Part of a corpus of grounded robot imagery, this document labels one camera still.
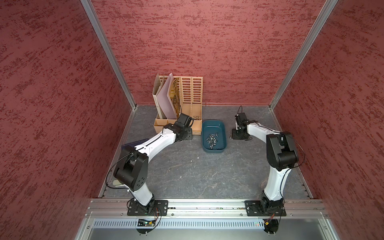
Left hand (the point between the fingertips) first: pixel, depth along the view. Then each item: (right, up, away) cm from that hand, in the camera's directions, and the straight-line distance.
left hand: (186, 137), depth 90 cm
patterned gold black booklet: (-9, +28, +12) cm, 32 cm away
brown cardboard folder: (-20, +36, +10) cm, 43 cm away
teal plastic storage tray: (+16, +5, +16) cm, 24 cm away
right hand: (+34, -2, +11) cm, 36 cm away
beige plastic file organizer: (+2, +32, +23) cm, 39 cm away
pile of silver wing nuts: (+16, -3, +10) cm, 19 cm away
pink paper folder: (-15, +25, +2) cm, 29 cm away
